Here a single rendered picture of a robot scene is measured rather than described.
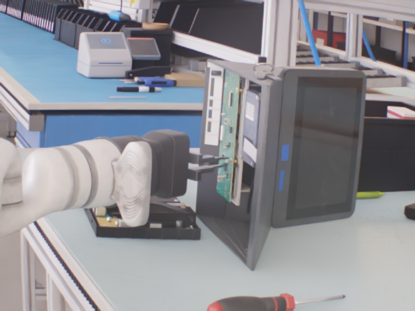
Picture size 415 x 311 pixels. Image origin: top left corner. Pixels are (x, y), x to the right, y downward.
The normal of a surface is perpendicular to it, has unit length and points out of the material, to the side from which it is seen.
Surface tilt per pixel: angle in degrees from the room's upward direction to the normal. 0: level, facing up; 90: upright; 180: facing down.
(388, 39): 90
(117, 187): 90
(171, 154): 90
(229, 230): 0
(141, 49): 32
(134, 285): 0
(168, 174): 90
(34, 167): 78
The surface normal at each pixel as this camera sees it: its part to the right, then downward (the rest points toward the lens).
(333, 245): 0.07, -0.98
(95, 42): 0.23, -0.76
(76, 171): 0.70, -0.26
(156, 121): 0.35, 0.20
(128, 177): -0.74, 0.07
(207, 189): -0.29, 0.16
